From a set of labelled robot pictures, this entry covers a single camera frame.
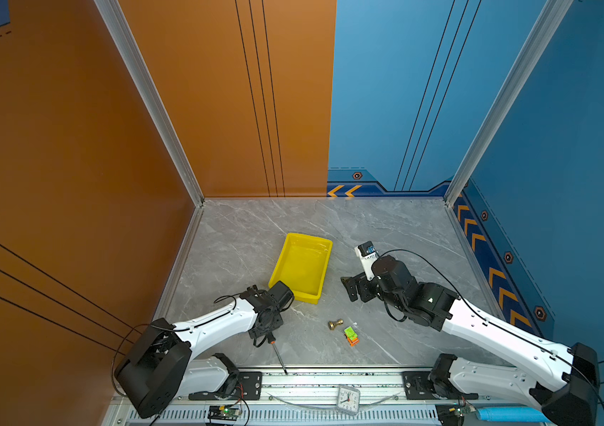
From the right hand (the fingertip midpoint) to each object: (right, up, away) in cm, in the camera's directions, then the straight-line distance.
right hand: (352, 273), depth 75 cm
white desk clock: (-2, -32, -5) cm, 33 cm away
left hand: (-24, -18, +10) cm, 32 cm away
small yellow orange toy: (+1, -20, +5) cm, 21 cm away
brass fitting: (-5, -18, +7) cm, 20 cm away
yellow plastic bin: (-15, -1, +24) cm, 28 cm away
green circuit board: (-35, -37, -5) cm, 51 cm away
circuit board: (+28, -35, -6) cm, 45 cm away
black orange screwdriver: (-24, -22, +6) cm, 33 cm away
